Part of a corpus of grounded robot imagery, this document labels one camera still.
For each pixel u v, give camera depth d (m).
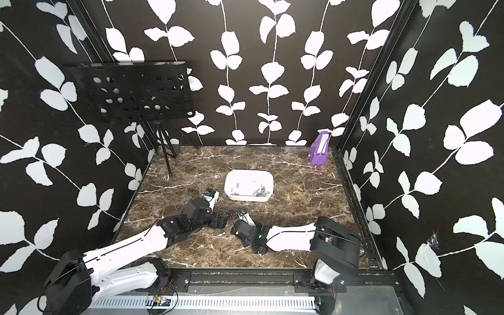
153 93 0.77
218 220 0.72
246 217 0.75
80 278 0.40
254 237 0.65
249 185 1.02
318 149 1.07
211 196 0.73
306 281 0.74
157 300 0.71
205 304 0.70
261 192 0.98
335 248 0.45
